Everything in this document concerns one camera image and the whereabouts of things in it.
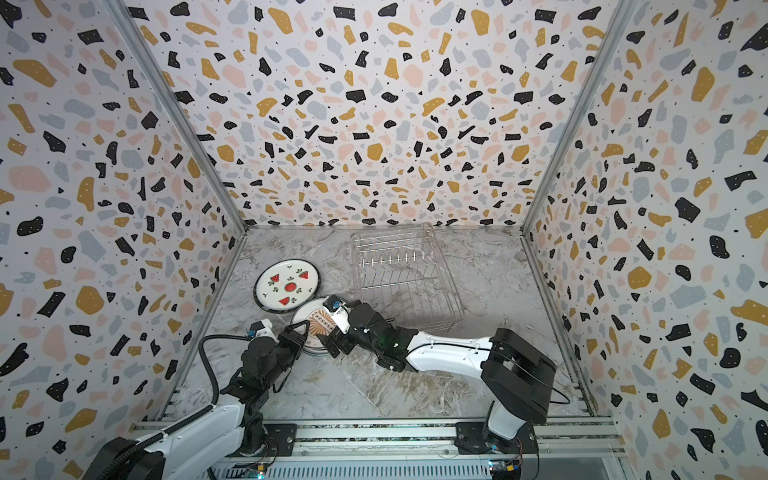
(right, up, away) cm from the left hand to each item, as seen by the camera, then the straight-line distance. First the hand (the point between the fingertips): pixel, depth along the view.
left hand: (308, 322), depth 84 cm
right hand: (+7, +3, -8) cm, 11 cm away
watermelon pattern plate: (-14, +9, +18) cm, 24 cm away
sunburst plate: (+1, -1, +8) cm, 8 cm away
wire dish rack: (+27, +14, +25) cm, 39 cm away
